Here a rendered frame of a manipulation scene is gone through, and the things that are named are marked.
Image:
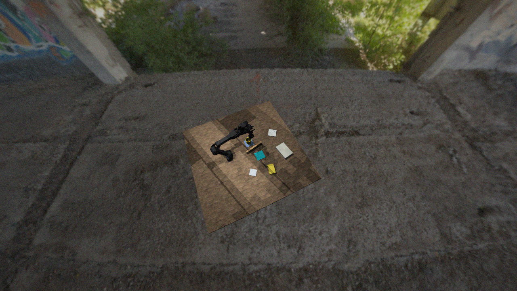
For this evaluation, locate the yellow rectangular block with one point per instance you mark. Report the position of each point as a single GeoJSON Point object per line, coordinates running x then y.
{"type": "Point", "coordinates": [271, 169]}

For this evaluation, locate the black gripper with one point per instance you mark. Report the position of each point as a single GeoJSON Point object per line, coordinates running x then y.
{"type": "Point", "coordinates": [250, 133]}

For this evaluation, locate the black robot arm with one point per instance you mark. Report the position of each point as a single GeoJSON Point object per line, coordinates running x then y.
{"type": "Point", "coordinates": [232, 135]}

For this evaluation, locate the brown wooden board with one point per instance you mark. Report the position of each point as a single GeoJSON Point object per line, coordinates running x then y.
{"type": "Point", "coordinates": [254, 147]}

